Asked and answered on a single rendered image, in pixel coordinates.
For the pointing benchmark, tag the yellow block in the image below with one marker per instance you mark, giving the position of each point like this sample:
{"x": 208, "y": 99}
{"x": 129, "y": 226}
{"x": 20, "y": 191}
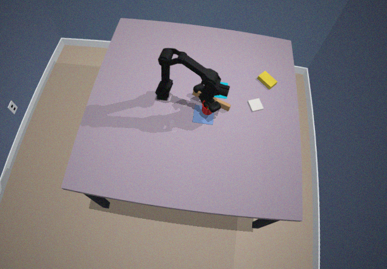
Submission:
{"x": 267, "y": 80}

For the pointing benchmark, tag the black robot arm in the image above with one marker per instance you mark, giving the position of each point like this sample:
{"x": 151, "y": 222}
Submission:
{"x": 209, "y": 77}

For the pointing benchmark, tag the white flat square slab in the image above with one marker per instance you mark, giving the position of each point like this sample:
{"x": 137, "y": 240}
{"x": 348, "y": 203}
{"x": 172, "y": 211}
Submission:
{"x": 255, "y": 105}

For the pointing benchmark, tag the tan wooden flat bar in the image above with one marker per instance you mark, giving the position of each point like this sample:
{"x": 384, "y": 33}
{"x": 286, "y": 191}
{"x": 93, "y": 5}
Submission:
{"x": 223, "y": 104}

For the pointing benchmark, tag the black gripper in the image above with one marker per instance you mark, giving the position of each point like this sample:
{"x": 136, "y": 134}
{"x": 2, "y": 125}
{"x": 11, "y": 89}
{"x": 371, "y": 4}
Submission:
{"x": 209, "y": 101}

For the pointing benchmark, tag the red plastic cup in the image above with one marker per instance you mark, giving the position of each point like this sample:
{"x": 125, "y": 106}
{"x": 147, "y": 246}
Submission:
{"x": 205, "y": 110}

